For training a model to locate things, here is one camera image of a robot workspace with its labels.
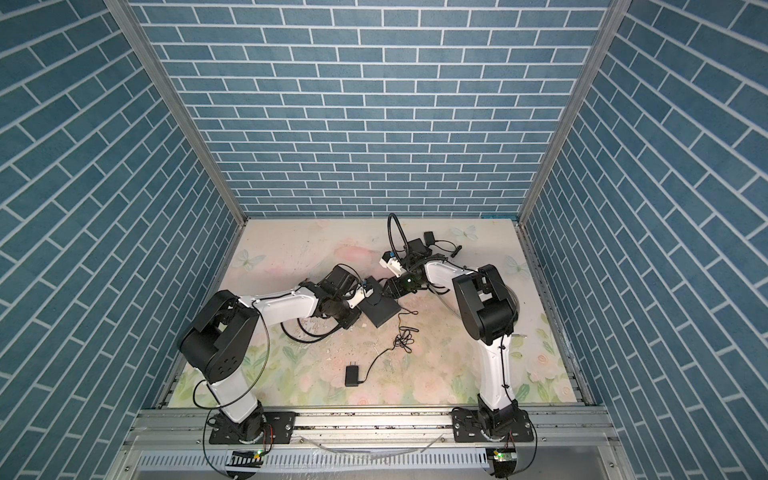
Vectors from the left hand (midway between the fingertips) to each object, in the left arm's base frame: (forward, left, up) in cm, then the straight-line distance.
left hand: (358, 314), depth 94 cm
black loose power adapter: (-19, 0, +1) cm, 19 cm away
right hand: (+6, -7, +2) cm, 10 cm away
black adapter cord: (-9, -14, 0) cm, 16 cm away
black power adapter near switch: (+31, -25, +1) cm, 40 cm away
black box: (0, -7, +4) cm, 8 cm away
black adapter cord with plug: (+25, -35, +1) cm, 43 cm away
